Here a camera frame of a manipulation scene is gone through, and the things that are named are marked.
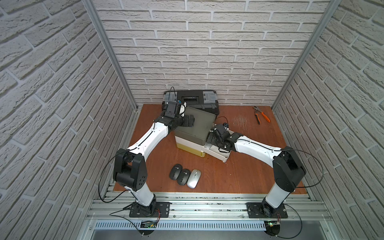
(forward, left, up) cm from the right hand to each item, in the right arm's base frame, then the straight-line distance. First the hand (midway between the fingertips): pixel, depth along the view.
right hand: (216, 140), depth 91 cm
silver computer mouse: (-20, +15, -8) cm, 26 cm away
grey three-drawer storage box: (-5, +14, +10) cm, 18 cm away
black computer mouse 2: (-16, +26, -6) cm, 31 cm away
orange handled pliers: (+24, -37, -8) cm, 45 cm away
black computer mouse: (-19, +21, -6) cm, 29 cm away
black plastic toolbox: (+28, +2, +10) cm, 30 cm away
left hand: (+9, +15, +12) cm, 22 cm away
